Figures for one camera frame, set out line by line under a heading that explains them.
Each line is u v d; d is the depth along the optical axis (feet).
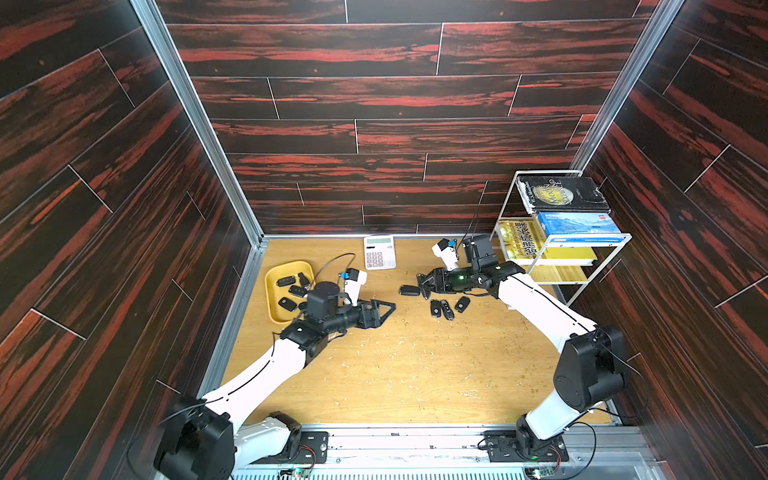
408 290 3.41
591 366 1.45
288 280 3.44
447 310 3.22
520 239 3.07
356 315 2.25
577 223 2.52
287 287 3.44
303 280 3.50
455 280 2.41
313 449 2.38
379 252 3.69
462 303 3.25
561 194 2.76
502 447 2.41
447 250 2.56
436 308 3.24
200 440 1.30
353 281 2.31
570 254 2.94
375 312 2.22
